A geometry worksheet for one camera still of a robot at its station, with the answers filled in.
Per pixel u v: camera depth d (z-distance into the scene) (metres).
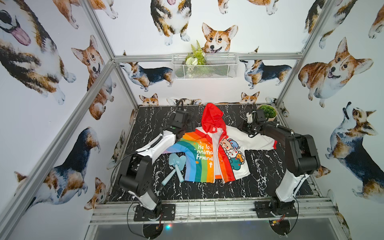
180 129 0.68
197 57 0.82
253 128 0.75
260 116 0.78
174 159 0.90
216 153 0.94
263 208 0.73
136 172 0.45
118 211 0.74
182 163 0.89
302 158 0.50
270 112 1.01
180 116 0.69
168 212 0.74
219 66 0.92
